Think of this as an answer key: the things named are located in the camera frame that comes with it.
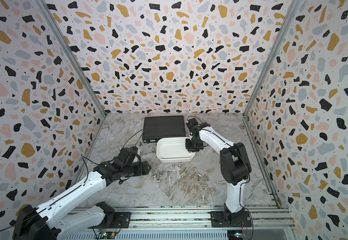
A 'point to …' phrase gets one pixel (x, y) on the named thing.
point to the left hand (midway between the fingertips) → (147, 168)
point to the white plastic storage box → (173, 149)
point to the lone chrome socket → (198, 176)
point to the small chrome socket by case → (153, 148)
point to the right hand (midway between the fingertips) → (189, 150)
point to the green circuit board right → (239, 235)
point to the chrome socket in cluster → (153, 174)
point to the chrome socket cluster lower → (158, 176)
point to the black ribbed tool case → (155, 127)
